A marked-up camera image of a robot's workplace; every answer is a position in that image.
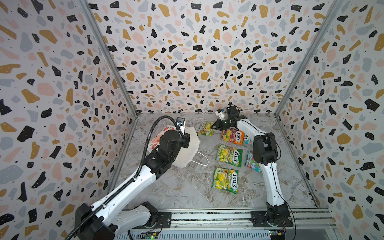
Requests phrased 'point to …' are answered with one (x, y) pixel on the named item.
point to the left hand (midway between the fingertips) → (184, 125)
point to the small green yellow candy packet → (204, 129)
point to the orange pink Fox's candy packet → (233, 135)
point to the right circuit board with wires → (277, 234)
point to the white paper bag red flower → (185, 156)
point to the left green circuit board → (148, 235)
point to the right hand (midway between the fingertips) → (209, 123)
